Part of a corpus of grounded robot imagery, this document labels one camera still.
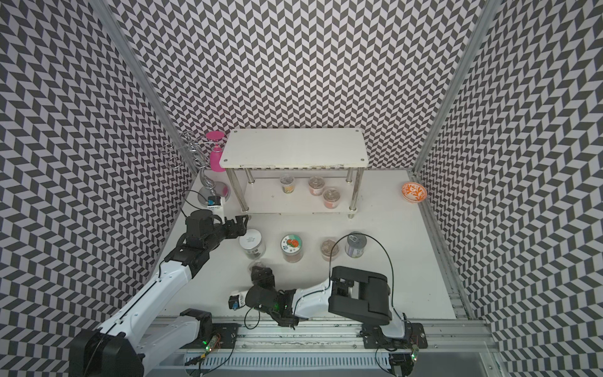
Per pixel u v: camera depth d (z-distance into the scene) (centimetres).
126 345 40
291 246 85
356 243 87
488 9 67
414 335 73
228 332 75
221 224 66
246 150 78
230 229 73
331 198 94
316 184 98
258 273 74
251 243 84
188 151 89
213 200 71
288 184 100
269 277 73
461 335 76
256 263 83
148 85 89
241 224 75
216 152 103
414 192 107
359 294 49
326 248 87
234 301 68
